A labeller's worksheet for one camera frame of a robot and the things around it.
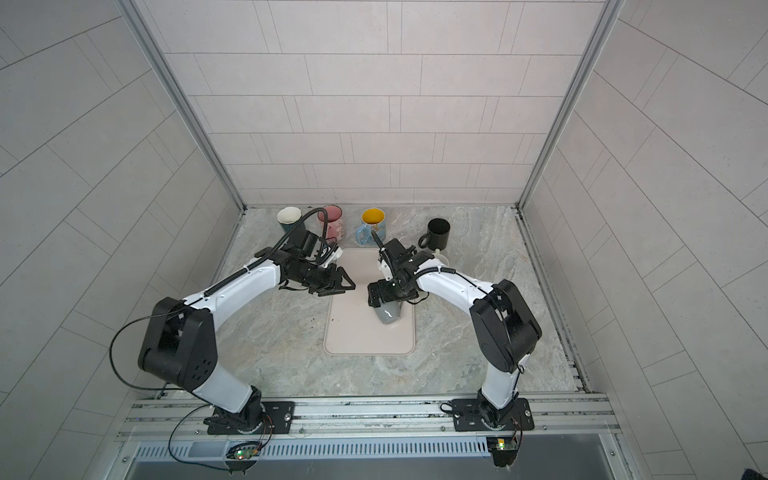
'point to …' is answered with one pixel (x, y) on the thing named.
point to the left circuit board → (244, 451)
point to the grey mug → (389, 312)
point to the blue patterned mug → (371, 218)
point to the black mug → (437, 236)
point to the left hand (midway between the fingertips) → (356, 284)
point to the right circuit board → (504, 449)
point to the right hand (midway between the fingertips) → (382, 300)
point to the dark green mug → (288, 217)
